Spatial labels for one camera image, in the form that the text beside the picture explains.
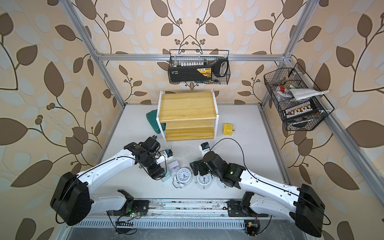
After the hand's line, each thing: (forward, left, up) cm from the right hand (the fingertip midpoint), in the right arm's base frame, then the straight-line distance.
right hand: (197, 161), depth 78 cm
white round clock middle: (-8, -3, -8) cm, 11 cm away
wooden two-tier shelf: (+14, +4, +21) cm, 26 cm away
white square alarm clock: (0, +13, -6) cm, 15 cm away
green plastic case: (+40, +33, -8) cm, 52 cm away
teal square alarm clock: (-4, +17, -9) cm, 20 cm away
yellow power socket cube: (+25, -21, -7) cm, 33 cm away
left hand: (-1, +21, -5) cm, 21 cm away
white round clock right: (-15, -9, +14) cm, 22 cm away
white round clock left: (-5, +8, -8) cm, 12 cm away
